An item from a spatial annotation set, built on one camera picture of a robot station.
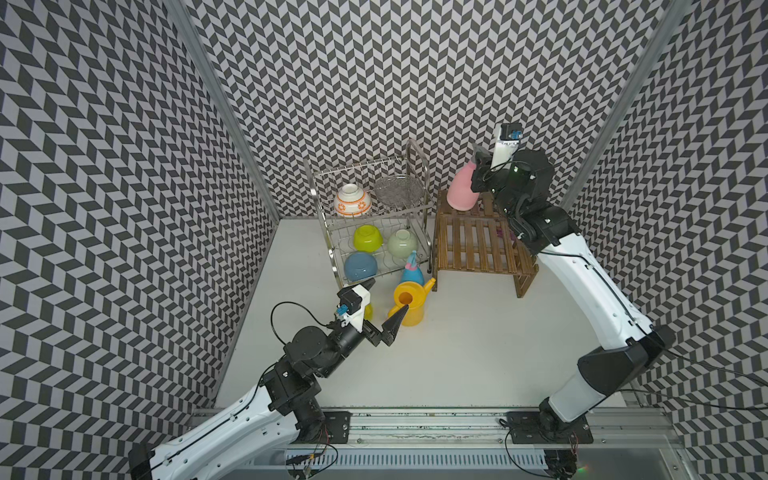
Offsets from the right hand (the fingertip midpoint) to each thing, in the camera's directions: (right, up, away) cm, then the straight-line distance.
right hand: (481, 158), depth 68 cm
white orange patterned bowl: (-32, -8, +11) cm, 35 cm away
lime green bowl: (-30, -18, +34) cm, 49 cm away
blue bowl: (-32, -27, +30) cm, 52 cm away
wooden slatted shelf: (+7, -19, +26) cm, 33 cm away
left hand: (-21, -31, -5) cm, 38 cm away
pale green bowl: (-18, -20, +32) cm, 41 cm away
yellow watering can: (-15, -35, +17) cm, 41 cm away
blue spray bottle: (-15, -28, +22) cm, 39 cm away
